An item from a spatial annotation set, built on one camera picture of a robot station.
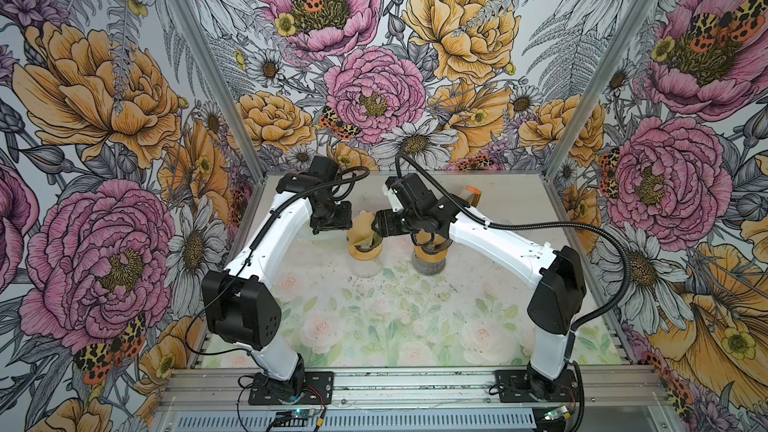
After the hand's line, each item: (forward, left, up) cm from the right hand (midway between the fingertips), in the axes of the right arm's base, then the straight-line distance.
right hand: (383, 233), depth 81 cm
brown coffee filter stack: (+20, -30, -11) cm, 38 cm away
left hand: (+1, +11, 0) cm, 11 cm away
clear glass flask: (+1, +7, -20) cm, 21 cm away
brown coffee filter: (+3, +6, -1) cm, 7 cm away
